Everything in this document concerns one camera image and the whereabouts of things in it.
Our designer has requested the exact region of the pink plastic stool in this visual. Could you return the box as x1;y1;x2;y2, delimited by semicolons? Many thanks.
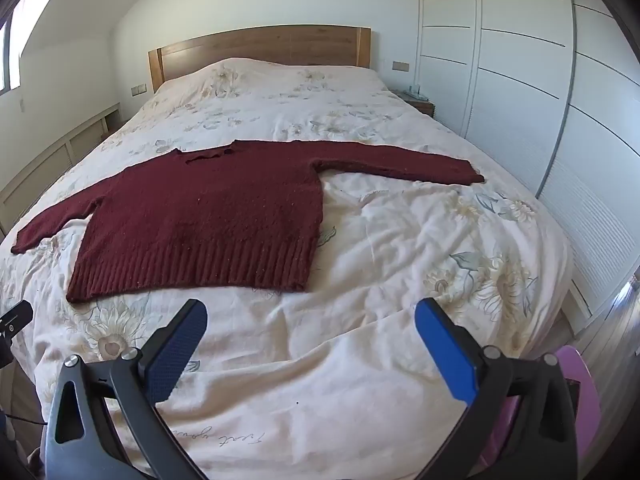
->
477;345;602;480

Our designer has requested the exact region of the wooden nightstand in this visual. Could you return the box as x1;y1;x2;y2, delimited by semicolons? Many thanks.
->
390;89;437;120

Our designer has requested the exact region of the bed with floral duvet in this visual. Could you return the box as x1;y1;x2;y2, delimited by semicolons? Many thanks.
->
0;57;573;480

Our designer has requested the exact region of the window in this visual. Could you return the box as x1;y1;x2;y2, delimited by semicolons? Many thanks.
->
0;0;56;93

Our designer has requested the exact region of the white sliding wardrobe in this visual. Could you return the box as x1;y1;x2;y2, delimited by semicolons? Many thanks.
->
417;0;640;336

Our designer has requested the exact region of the low white cabinet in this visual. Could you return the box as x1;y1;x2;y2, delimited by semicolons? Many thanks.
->
0;102;123;236

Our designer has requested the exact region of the dark red knit sweater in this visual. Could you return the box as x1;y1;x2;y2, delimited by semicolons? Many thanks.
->
11;139;486;305

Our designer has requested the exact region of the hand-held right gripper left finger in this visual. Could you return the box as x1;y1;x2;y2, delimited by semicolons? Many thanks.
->
44;299;211;480

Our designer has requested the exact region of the wooden headboard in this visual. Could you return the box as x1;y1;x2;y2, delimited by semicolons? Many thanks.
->
148;25;372;92

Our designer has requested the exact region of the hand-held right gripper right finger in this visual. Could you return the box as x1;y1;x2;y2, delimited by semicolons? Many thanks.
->
415;297;581;480

